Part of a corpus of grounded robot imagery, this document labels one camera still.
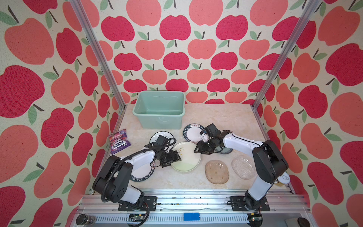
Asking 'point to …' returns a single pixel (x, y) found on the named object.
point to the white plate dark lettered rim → (191, 133)
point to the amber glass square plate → (217, 172)
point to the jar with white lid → (283, 179)
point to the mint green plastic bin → (159, 109)
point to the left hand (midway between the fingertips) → (178, 164)
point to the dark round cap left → (83, 219)
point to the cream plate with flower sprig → (190, 161)
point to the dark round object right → (303, 222)
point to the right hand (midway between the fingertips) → (196, 154)
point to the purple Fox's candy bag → (119, 141)
